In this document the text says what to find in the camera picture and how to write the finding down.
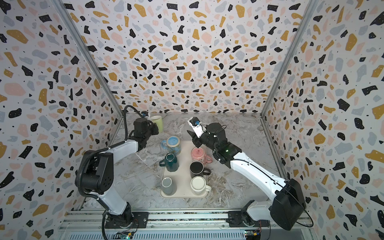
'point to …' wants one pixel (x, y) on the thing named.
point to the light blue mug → (171, 145)
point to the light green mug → (158, 120)
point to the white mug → (198, 184)
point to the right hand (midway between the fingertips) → (188, 126)
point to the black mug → (196, 168)
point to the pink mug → (199, 154)
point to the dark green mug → (170, 162)
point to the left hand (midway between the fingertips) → (155, 121)
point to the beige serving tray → (185, 174)
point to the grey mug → (169, 187)
